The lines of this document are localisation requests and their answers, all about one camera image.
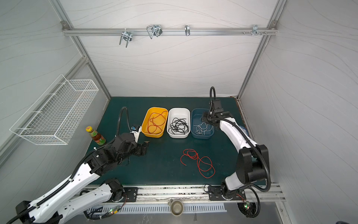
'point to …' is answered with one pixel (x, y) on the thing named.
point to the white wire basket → (55, 116)
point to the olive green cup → (176, 207)
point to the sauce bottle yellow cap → (97, 137)
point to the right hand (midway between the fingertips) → (208, 114)
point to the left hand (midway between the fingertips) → (144, 138)
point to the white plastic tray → (179, 113)
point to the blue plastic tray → (196, 119)
